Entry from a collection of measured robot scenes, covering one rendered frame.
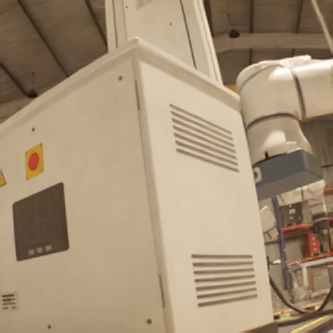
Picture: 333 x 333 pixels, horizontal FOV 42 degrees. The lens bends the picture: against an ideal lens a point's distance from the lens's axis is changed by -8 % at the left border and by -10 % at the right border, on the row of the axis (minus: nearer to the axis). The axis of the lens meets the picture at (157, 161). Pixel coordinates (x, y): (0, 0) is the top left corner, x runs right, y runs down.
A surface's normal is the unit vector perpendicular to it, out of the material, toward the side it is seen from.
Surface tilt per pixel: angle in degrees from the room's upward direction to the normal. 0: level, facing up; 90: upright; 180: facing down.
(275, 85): 91
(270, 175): 90
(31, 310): 90
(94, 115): 90
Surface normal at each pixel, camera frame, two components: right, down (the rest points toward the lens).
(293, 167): -0.63, -0.18
